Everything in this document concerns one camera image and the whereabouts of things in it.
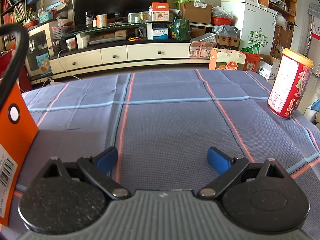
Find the white TV cabinet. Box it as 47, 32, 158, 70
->
49, 21, 218, 77

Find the red basin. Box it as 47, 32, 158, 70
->
211, 16, 233, 26

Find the tray of pink papers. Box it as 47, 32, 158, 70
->
189, 33, 217, 59

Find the orange gift bag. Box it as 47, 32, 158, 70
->
209, 47, 247, 71

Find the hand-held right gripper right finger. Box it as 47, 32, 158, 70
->
197, 147, 288, 198

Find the small red gift bag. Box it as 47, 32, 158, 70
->
244, 52, 262, 72

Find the silver disc player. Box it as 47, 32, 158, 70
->
89, 36, 127, 45

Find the dark wooden bookshelf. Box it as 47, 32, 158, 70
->
0, 0, 35, 53

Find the blue plaid tablecloth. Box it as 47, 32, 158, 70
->
0, 69, 320, 240

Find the white chest freezer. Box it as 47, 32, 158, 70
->
220, 0, 278, 55

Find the large red bag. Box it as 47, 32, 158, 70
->
0, 52, 33, 93

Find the white jar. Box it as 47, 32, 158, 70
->
65, 37, 77, 51

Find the red can with yellow lid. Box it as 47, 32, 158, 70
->
267, 47, 315, 120

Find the teal plastic basket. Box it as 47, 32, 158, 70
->
39, 11, 54, 23

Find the green snack bag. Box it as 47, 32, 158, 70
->
169, 19, 190, 41

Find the glass door side cabinet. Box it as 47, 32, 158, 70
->
26, 21, 65, 78

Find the orange cardboard box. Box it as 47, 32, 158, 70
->
0, 24, 39, 227

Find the blue and white box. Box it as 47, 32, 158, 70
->
152, 27, 169, 40

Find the pink plastic basket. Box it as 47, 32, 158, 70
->
51, 26, 72, 40

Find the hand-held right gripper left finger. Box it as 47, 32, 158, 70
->
43, 146, 132, 201

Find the orange and white canister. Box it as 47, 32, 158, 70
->
96, 14, 108, 28

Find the printed brown cardboard box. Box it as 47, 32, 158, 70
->
216, 35, 241, 50

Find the white container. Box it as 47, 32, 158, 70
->
76, 34, 90, 49

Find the white and orange box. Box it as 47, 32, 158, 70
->
151, 2, 170, 22

